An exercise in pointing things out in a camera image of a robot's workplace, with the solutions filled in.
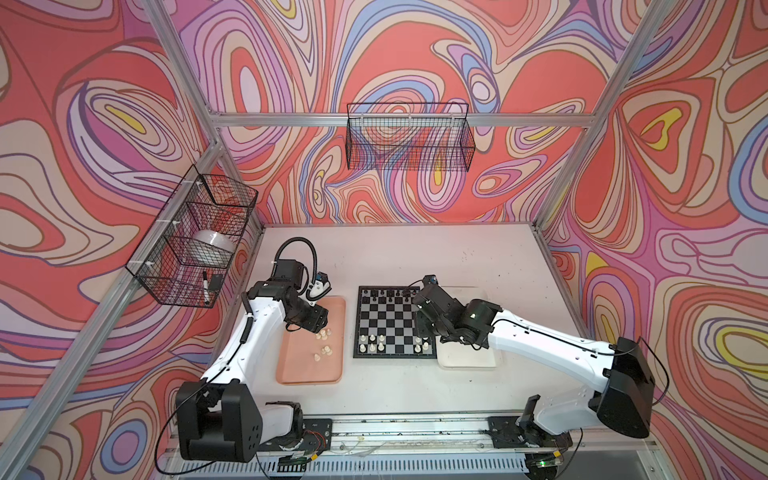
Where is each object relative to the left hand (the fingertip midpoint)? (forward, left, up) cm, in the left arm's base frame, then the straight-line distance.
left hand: (317, 315), depth 83 cm
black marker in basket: (0, +25, +14) cm, 29 cm away
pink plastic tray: (-9, +4, -8) cm, 13 cm away
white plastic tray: (-8, -40, -10) cm, 42 cm away
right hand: (-4, -30, +1) cm, 30 cm away
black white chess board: (+1, -20, -9) cm, 22 cm away
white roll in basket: (+6, +23, +22) cm, 32 cm away
